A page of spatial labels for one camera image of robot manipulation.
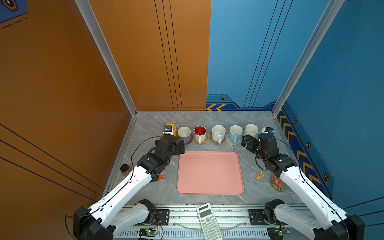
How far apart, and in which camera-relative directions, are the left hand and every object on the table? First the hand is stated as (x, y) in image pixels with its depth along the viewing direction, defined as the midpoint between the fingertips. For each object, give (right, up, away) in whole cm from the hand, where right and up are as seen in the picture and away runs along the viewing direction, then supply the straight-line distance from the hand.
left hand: (174, 139), depth 78 cm
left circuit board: (-12, -44, -7) cm, 46 cm away
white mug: (+26, +2, +24) cm, 36 cm away
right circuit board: (+50, -44, -8) cm, 67 cm away
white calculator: (+18, -41, -8) cm, 45 cm away
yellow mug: (-3, +5, +19) cm, 20 cm away
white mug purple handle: (+3, +1, +25) cm, 25 cm away
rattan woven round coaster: (+15, -4, +22) cm, 27 cm away
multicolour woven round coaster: (+33, -2, +25) cm, 41 cm away
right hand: (+39, -1, +2) cm, 39 cm away
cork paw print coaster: (+21, -1, +25) cm, 33 cm away
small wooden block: (+48, -22, +8) cm, 53 cm away
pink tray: (+20, -22, +13) cm, 32 cm away
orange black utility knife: (-10, -23, +9) cm, 26 cm away
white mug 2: (+49, +5, +23) cm, 54 cm away
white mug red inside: (+14, +1, +25) cm, 28 cm away
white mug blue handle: (+38, +3, +21) cm, 43 cm away
